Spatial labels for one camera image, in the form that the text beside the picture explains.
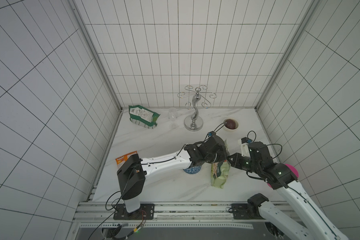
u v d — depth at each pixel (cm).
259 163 52
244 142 65
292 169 72
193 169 86
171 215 73
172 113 97
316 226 40
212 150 56
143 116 101
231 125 102
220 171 71
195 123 110
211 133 71
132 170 49
